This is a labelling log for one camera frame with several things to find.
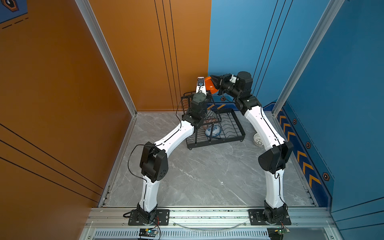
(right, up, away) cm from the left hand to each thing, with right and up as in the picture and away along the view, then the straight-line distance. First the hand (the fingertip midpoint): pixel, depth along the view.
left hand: (201, 83), depth 79 cm
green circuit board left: (-26, -73, -8) cm, 78 cm away
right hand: (+3, +3, -6) cm, 7 cm away
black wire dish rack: (+15, -23, +30) cm, 40 cm away
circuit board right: (+35, -73, -9) cm, 82 cm away
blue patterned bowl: (+11, -26, +26) cm, 38 cm away
